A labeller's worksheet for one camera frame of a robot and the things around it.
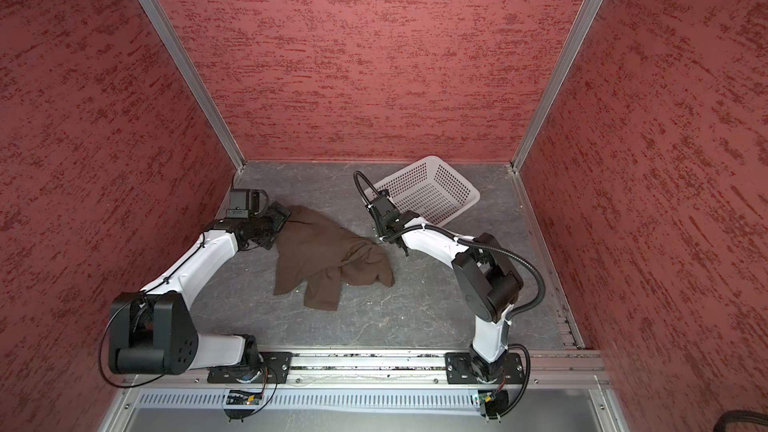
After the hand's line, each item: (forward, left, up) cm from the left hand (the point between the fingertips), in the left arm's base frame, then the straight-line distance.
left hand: (289, 225), depth 88 cm
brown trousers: (-6, -7, -5) cm, 10 cm away
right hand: (+2, -32, -4) cm, 32 cm away
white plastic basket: (+25, -45, -11) cm, 53 cm away
